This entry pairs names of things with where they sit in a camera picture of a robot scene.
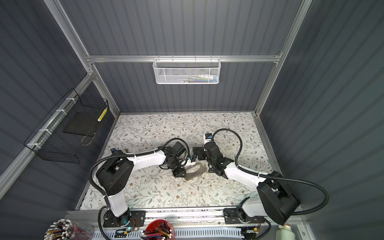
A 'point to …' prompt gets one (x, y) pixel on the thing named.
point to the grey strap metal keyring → (188, 175)
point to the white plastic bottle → (284, 232)
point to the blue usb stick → (113, 150)
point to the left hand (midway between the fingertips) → (183, 173)
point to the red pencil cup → (160, 229)
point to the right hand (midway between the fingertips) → (201, 148)
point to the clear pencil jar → (66, 229)
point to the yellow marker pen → (102, 114)
